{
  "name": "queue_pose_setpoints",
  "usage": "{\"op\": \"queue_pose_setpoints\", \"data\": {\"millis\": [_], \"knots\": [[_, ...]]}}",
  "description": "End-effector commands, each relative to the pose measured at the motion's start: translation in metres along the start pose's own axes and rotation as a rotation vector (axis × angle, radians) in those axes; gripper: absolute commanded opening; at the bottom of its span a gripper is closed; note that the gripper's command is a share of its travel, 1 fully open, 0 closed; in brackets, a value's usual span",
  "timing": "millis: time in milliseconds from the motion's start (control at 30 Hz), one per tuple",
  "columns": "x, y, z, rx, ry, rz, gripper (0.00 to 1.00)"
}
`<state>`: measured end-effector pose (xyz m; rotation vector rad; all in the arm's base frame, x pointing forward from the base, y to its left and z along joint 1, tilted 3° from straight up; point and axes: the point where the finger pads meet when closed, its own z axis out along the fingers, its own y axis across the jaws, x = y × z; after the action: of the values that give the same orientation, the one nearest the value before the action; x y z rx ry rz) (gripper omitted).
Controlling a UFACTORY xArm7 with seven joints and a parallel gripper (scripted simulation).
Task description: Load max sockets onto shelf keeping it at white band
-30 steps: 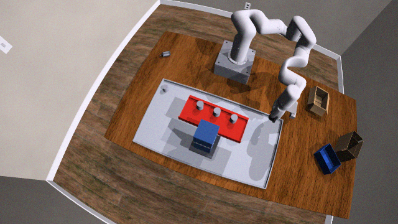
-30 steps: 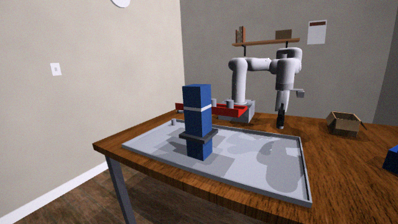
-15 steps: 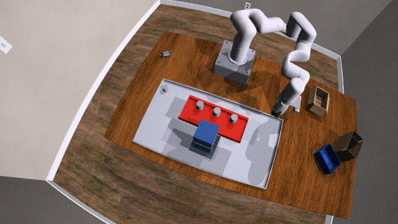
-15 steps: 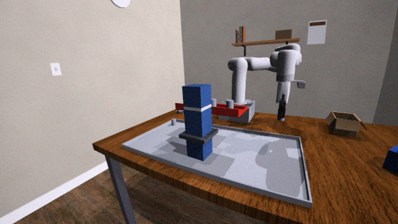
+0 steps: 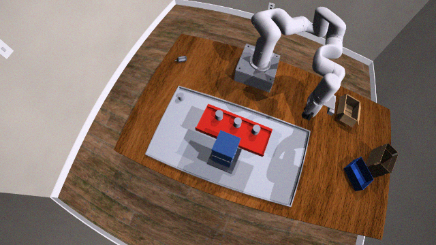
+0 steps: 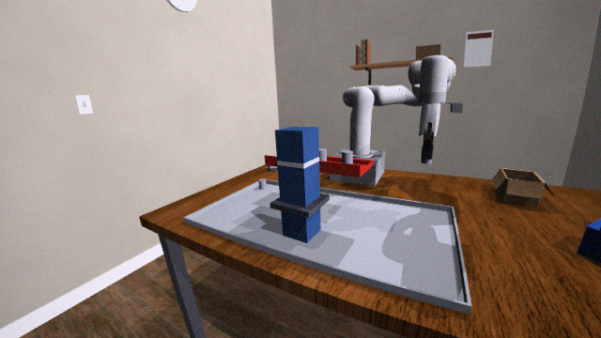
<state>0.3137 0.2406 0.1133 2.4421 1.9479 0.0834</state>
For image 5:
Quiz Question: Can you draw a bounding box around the blue open bin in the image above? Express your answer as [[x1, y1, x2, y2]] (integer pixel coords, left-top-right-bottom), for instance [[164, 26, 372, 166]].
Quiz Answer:
[[344, 157, 374, 191]]

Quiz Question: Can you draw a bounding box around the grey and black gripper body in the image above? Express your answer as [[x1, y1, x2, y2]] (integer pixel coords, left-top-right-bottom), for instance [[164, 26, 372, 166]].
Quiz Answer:
[[305, 92, 323, 117]]

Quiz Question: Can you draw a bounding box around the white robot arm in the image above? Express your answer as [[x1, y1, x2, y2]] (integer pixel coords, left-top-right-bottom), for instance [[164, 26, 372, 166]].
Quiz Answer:
[[249, 7, 346, 116]]

